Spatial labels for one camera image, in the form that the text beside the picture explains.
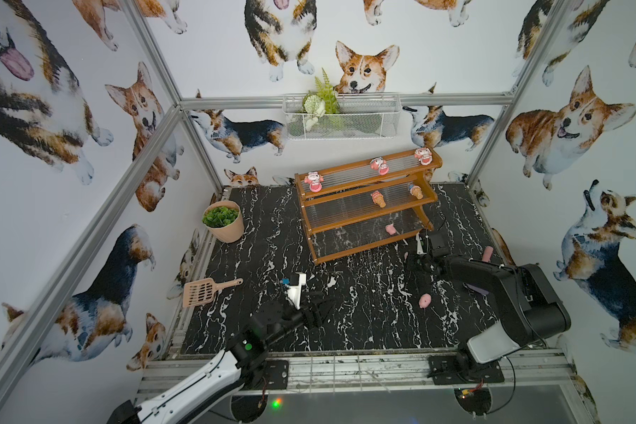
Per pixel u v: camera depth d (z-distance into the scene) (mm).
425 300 855
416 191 954
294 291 700
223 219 924
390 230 1029
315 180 795
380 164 838
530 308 463
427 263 735
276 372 737
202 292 902
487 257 956
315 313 672
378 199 929
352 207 1162
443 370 735
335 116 845
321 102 818
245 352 594
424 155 878
